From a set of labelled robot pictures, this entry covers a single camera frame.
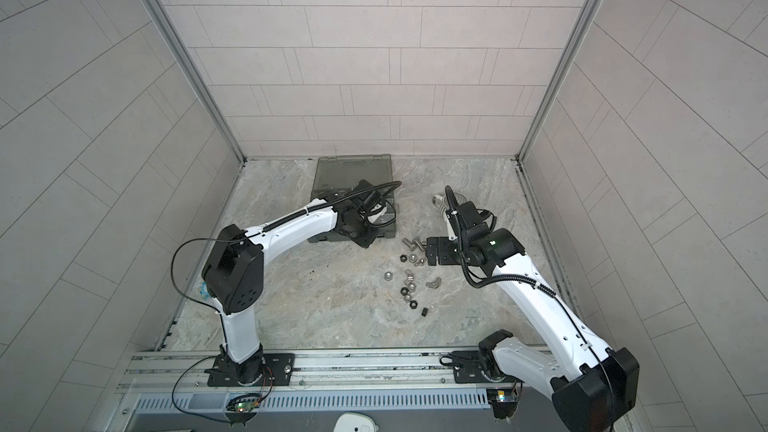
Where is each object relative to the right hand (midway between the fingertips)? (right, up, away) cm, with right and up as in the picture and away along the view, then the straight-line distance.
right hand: (439, 252), depth 76 cm
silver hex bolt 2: (-4, -2, +15) cm, 16 cm away
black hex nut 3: (-4, -17, +3) cm, 18 cm away
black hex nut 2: (-7, -16, +5) cm, 18 cm away
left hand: (-17, +2, +11) cm, 21 cm away
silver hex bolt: (-6, -2, +15) cm, 16 cm away
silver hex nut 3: (-7, -12, +8) cm, 16 cm away
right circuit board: (+14, -33, -8) cm, 36 cm away
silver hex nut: (-14, -9, +10) cm, 20 cm away
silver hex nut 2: (-7, -10, +9) cm, 15 cm away
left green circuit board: (-45, -32, -12) cm, 56 cm away
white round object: (-20, -33, -14) cm, 41 cm away
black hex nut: (-9, -13, +8) cm, 18 cm away
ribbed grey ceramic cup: (+3, +11, +20) cm, 23 cm away
